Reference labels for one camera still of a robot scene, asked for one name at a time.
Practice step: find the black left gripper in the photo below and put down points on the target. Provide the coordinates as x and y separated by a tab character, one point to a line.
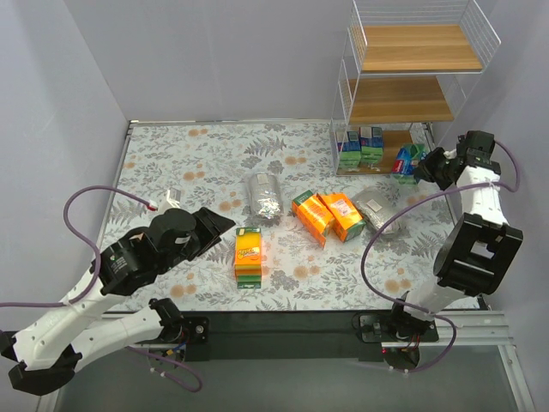
205	232

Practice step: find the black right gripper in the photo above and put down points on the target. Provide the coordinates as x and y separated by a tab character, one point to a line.
433	166

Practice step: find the blue green sponge pack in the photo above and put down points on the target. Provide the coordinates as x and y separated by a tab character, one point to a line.
406	161
371	145
348	149

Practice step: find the orange Sponge Daddy box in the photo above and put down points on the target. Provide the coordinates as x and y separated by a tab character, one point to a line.
248	257

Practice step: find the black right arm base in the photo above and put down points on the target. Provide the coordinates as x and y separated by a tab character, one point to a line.
386	328

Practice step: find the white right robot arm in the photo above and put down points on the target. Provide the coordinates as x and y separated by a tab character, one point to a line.
479	250

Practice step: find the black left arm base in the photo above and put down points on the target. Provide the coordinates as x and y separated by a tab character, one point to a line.
193	330

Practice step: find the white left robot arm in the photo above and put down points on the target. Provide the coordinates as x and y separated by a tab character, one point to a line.
49	352

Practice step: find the silver steel wool pack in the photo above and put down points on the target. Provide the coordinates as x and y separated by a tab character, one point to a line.
374	207
265	198

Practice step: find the floral patterned table mat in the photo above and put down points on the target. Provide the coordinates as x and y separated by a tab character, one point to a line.
210	165

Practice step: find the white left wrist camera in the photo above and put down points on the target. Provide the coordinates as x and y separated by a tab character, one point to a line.
171	200

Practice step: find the aluminium frame rail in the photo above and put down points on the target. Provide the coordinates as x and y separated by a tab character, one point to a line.
316	361

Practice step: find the white wire wooden shelf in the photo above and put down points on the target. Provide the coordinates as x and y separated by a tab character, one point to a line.
406	63

